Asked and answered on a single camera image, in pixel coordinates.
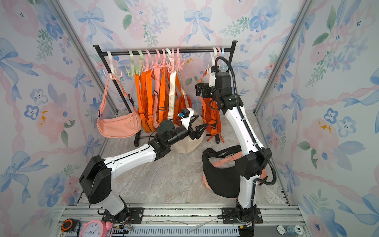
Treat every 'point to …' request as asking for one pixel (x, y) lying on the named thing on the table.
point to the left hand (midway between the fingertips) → (204, 119)
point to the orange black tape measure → (68, 225)
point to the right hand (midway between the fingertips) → (204, 84)
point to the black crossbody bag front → (224, 182)
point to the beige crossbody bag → (192, 142)
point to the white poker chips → (294, 230)
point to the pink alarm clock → (96, 228)
